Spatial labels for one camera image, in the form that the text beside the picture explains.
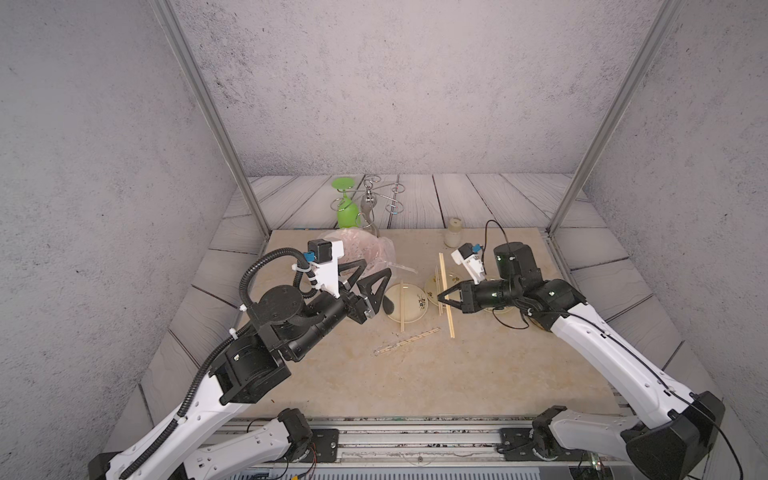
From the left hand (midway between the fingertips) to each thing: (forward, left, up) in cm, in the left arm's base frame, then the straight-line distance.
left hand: (383, 270), depth 53 cm
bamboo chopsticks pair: (+19, -5, -43) cm, 47 cm away
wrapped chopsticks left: (+6, -1, -45) cm, 45 cm away
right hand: (+4, -13, -16) cm, 21 cm away
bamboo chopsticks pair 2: (+8, -14, -14) cm, 21 cm away
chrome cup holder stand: (+41, +5, -15) cm, 43 cm away
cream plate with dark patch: (+20, -9, -43) cm, 48 cm away
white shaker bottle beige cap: (+45, -25, -38) cm, 64 cm away
